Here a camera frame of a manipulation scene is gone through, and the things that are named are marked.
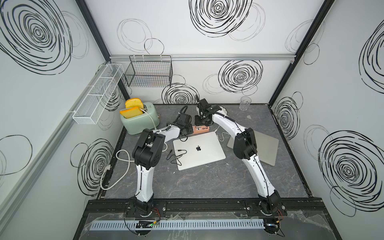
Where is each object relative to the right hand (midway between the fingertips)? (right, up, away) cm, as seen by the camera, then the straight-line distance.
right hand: (197, 122), depth 101 cm
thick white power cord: (-21, -17, -6) cm, 28 cm away
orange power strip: (+2, -5, +1) cm, 6 cm away
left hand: (-6, -6, +2) cm, 8 cm away
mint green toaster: (-31, +2, -8) cm, 32 cm away
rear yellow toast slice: (-40, +13, -9) cm, 43 cm away
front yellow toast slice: (-39, +6, -14) cm, 42 cm away
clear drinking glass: (+38, +15, +16) cm, 44 cm away
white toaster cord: (-31, +4, -7) cm, 32 cm away
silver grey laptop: (+46, -16, -4) cm, 49 cm away
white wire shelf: (-53, +7, -29) cm, 60 cm away
